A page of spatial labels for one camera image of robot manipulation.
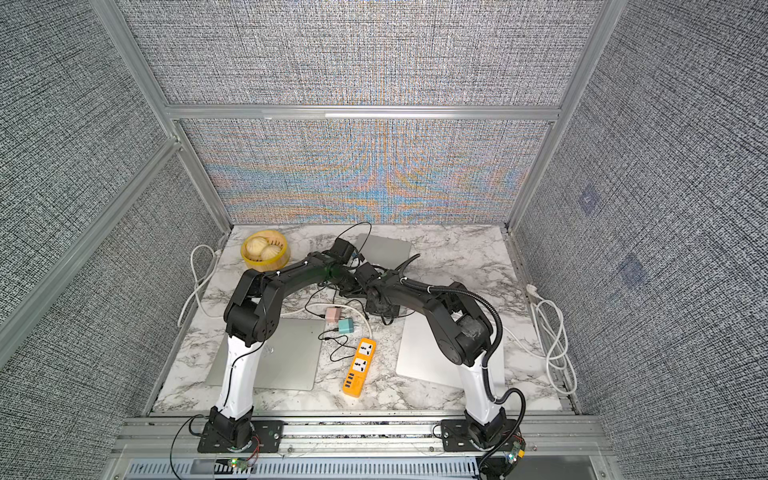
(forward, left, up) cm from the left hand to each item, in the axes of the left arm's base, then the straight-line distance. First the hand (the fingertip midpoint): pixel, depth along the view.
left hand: (378, 292), depth 97 cm
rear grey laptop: (+21, -3, -4) cm, 21 cm away
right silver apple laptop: (-21, -11, -3) cm, 24 cm away
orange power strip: (-27, +7, 0) cm, 28 cm away
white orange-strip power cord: (0, +58, -3) cm, 58 cm away
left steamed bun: (+20, +43, +3) cm, 48 cm away
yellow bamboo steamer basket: (+15, +44, -1) cm, 46 cm away
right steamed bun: (+16, +37, +3) cm, 41 cm away
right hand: (-3, 0, -1) cm, 3 cm away
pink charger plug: (-7, +14, -1) cm, 16 cm away
